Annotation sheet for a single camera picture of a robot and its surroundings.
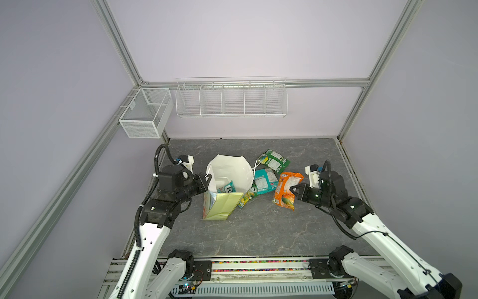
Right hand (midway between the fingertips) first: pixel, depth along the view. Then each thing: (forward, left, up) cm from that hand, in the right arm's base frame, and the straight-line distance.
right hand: (290, 189), depth 75 cm
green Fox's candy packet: (+28, +2, -17) cm, 32 cm away
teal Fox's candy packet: (+15, +8, -16) cm, 24 cm away
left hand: (+1, +31, +8) cm, 32 cm away
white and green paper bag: (+12, +29, -3) cm, 32 cm away
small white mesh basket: (+44, +73, +5) cm, 85 cm away
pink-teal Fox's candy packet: (+8, +27, -12) cm, 31 cm away
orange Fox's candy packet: (-1, +3, -3) cm, 4 cm away
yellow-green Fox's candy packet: (+5, +18, -17) cm, 25 cm away
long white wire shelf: (+50, +25, +12) cm, 57 cm away
